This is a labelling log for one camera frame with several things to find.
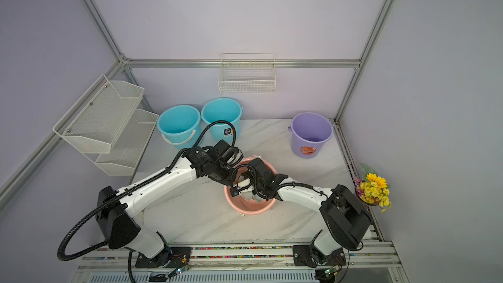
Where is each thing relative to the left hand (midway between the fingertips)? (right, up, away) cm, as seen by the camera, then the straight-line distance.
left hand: (231, 182), depth 78 cm
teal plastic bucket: (-8, +34, +26) cm, 44 cm away
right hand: (+7, +2, +10) cm, 13 cm away
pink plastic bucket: (+6, -13, +10) cm, 18 cm away
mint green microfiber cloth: (+6, -7, +5) cm, 11 cm away
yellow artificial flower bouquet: (+49, +1, -13) cm, 51 cm away
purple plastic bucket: (+36, +21, +15) cm, 44 cm away
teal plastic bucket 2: (-29, +24, +19) cm, 42 cm away
